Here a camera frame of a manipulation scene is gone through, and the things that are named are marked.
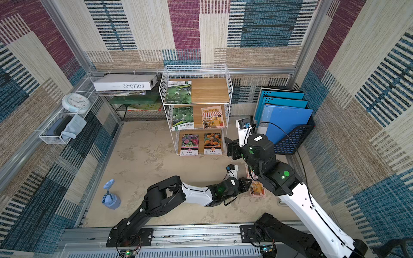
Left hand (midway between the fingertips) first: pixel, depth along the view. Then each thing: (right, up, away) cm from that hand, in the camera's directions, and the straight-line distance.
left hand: (255, 180), depth 83 cm
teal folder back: (+10, +47, +9) cm, 49 cm away
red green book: (-62, +40, +17) cm, 76 cm away
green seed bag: (-37, +32, +4) cm, 49 cm away
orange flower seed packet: (-21, +17, +22) cm, 35 cm away
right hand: (-13, +24, -19) cm, 33 cm away
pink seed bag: (-22, +33, +4) cm, 40 cm away
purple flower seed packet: (-35, +16, +22) cm, 45 cm away
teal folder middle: (+16, +41, +6) cm, 45 cm away
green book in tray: (-55, +43, +12) cm, 71 cm away
